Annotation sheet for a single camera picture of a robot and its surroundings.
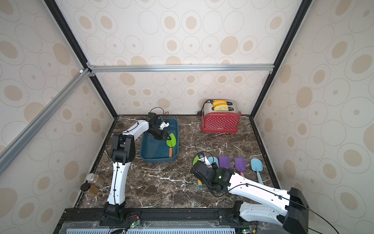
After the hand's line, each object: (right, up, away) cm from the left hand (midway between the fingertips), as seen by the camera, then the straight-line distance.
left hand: (171, 136), depth 102 cm
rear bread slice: (+31, +24, -1) cm, 39 cm away
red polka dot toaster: (+34, +10, -2) cm, 35 cm away
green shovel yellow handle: (+18, -25, -20) cm, 37 cm away
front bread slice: (+34, +20, -4) cm, 39 cm away
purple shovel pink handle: (+35, -16, -7) cm, 40 cm away
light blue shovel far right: (+55, -18, -10) cm, 59 cm away
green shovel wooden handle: (-1, -5, +1) cm, 5 cm away
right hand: (+21, -17, -24) cm, 36 cm away
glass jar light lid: (-38, -22, -24) cm, 50 cm away
